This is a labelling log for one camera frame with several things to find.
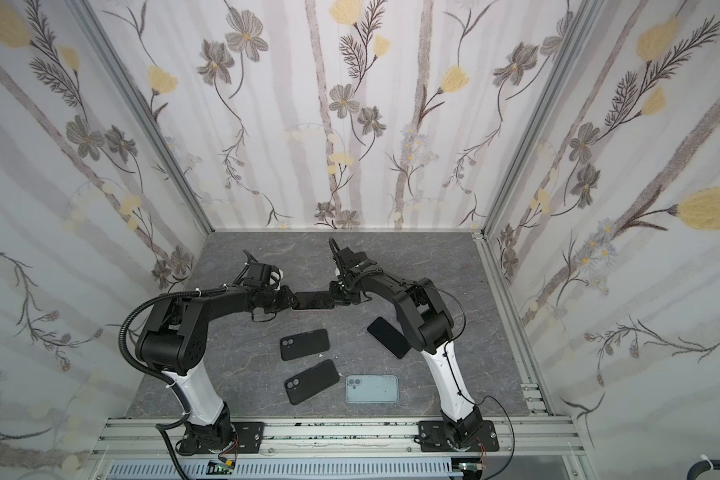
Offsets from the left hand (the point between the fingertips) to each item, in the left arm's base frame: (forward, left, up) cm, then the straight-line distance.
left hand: (293, 292), depth 99 cm
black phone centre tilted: (-18, -34, -3) cm, 39 cm away
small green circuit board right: (-50, -48, 0) cm, 69 cm away
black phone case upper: (-17, -3, -3) cm, 18 cm away
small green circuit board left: (-48, +14, -5) cm, 50 cm away
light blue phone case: (-31, -25, -2) cm, 40 cm away
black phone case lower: (-28, -8, -3) cm, 29 cm away
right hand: (-2, -11, 0) cm, 12 cm away
